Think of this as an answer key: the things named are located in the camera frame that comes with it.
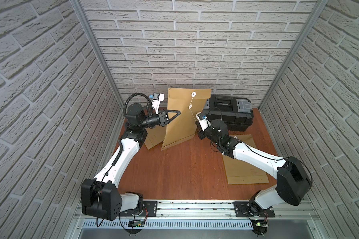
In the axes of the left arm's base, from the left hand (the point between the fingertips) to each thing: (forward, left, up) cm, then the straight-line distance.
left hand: (182, 112), depth 65 cm
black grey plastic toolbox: (+19, -36, -20) cm, 45 cm away
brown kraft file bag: (-14, -33, -34) cm, 50 cm away
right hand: (+8, -10, -15) cm, 20 cm away
